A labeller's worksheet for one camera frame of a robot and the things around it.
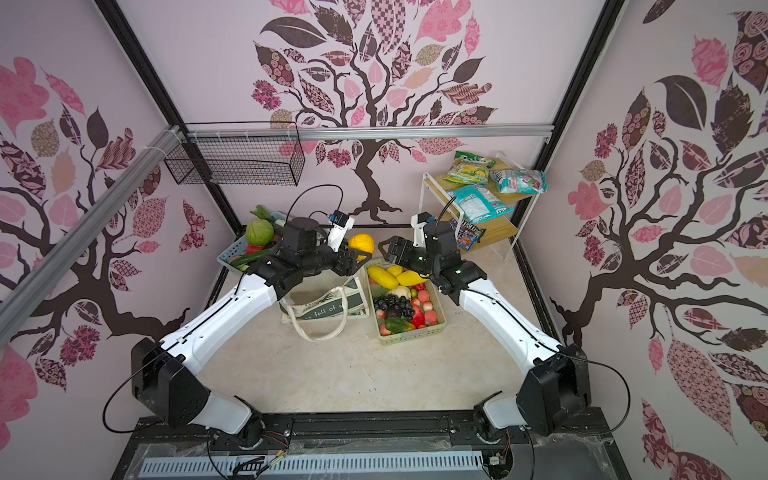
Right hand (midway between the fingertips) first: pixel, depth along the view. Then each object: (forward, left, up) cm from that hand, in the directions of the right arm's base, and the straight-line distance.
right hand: (390, 244), depth 76 cm
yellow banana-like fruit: (+3, -6, -20) cm, 21 cm away
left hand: (-1, +8, -2) cm, 8 cm away
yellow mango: (+4, +3, -21) cm, 21 cm away
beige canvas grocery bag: (-8, +21, -15) cm, 27 cm away
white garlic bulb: (0, -4, -24) cm, 24 cm away
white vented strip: (-45, +50, -29) cm, 73 cm away
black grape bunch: (-5, -1, -21) cm, 22 cm away
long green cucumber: (+12, +51, -22) cm, 57 cm away
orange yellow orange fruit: (-1, +7, +3) cm, 8 cm away
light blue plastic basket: (+20, +56, -23) cm, 63 cm away
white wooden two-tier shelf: (+21, -41, -14) cm, 48 cm away
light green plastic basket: (-14, -4, -25) cm, 29 cm away
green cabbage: (+22, +46, -17) cm, 54 cm away
